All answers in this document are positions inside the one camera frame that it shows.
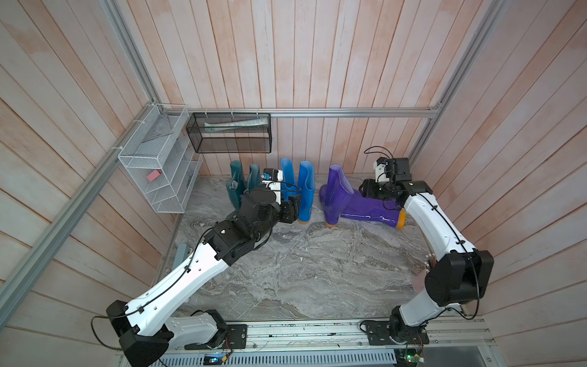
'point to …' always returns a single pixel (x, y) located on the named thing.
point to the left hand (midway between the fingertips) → (292, 200)
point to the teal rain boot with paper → (235, 184)
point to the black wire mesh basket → (230, 133)
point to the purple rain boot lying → (387, 212)
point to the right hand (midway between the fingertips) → (365, 186)
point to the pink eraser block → (154, 175)
